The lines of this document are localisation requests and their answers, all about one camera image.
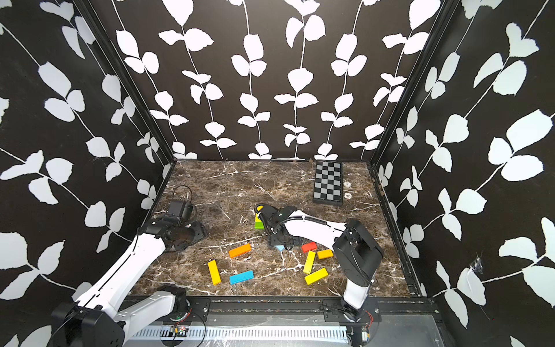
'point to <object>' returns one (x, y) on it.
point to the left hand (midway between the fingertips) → (202, 232)
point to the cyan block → (241, 277)
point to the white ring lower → (347, 195)
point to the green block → (259, 225)
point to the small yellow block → (324, 254)
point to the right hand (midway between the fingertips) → (279, 240)
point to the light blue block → (280, 247)
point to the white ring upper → (347, 184)
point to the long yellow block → (214, 272)
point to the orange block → (238, 251)
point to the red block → (309, 246)
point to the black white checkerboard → (328, 186)
